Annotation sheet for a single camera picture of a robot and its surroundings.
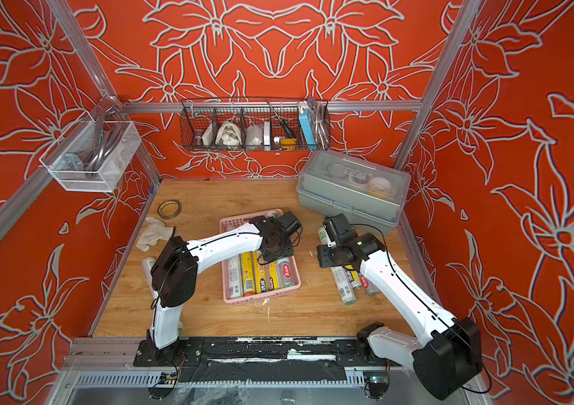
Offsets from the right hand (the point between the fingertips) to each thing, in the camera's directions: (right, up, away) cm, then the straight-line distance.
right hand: (322, 254), depth 79 cm
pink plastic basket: (-32, +10, +19) cm, 38 cm away
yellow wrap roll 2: (-16, -8, +6) cm, 19 cm away
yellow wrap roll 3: (+12, -9, +6) cm, 16 cm away
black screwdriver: (-13, +48, +16) cm, 52 cm away
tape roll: (-64, +14, +31) cm, 72 cm away
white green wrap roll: (-29, -9, +5) cm, 31 cm away
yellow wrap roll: (-21, -8, +7) cm, 23 cm away
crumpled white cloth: (-66, +5, +22) cm, 69 cm away
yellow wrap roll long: (-25, -6, +9) cm, 27 cm away
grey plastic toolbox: (+19, +19, +9) cm, 28 cm away
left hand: (-10, -1, +9) cm, 14 cm away
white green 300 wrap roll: (-61, -5, +9) cm, 62 cm away
